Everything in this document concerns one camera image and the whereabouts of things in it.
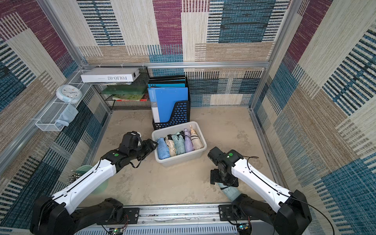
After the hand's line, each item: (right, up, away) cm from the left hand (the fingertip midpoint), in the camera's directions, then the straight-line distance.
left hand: (155, 145), depth 82 cm
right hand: (+34, -18, -5) cm, 39 cm away
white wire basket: (-45, +17, -9) cm, 49 cm away
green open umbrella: (-36, -11, -6) cm, 38 cm away
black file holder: (+14, +19, +12) cm, 26 cm away
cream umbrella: (+7, 0, +7) cm, 10 cm away
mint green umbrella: (+13, +2, +7) cm, 15 cm away
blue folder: (+2, +26, +10) cm, 27 cm away
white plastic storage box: (+13, -7, -2) cm, 15 cm away
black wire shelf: (-37, +29, +37) cm, 60 cm away
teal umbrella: (+41, -24, -4) cm, 47 cm away
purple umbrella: (+18, +1, +9) cm, 20 cm away
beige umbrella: (+23, +1, +7) cm, 24 cm away
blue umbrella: (+4, -2, +3) cm, 5 cm away
